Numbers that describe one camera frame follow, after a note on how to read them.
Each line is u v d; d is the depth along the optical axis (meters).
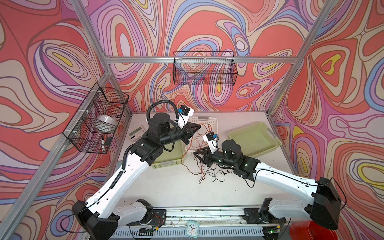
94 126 0.72
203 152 0.69
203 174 0.84
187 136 0.55
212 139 0.62
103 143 0.72
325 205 0.38
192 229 0.69
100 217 0.37
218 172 0.87
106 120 0.73
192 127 0.59
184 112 0.52
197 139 0.64
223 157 0.60
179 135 0.57
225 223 0.72
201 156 0.68
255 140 1.01
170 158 0.88
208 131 0.67
